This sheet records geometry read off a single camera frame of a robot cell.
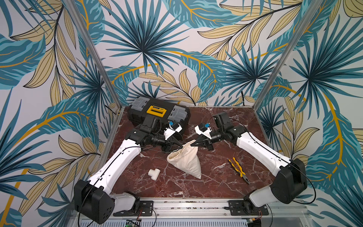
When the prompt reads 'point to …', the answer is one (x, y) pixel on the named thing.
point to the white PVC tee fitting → (154, 173)
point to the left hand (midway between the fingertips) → (179, 147)
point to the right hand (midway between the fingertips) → (184, 151)
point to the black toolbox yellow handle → (142, 107)
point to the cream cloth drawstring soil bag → (186, 158)
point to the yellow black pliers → (241, 173)
